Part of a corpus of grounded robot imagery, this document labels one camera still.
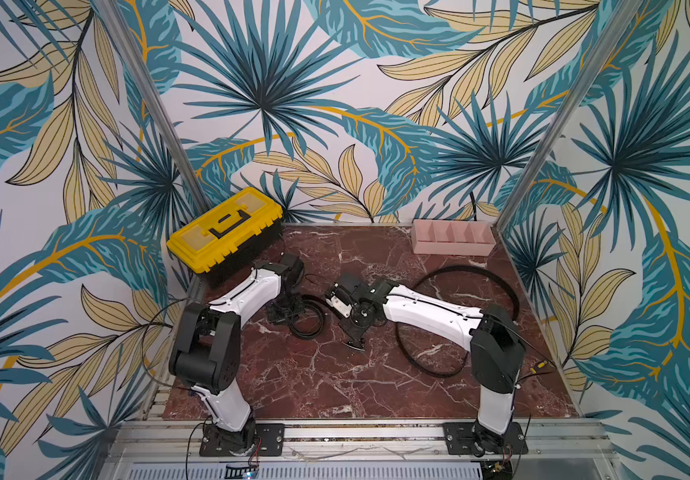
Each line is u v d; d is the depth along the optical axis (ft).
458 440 2.40
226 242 3.06
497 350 1.53
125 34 2.35
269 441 2.40
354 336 2.43
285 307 2.50
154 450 2.49
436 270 3.50
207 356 1.51
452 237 3.63
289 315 2.51
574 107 2.76
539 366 2.81
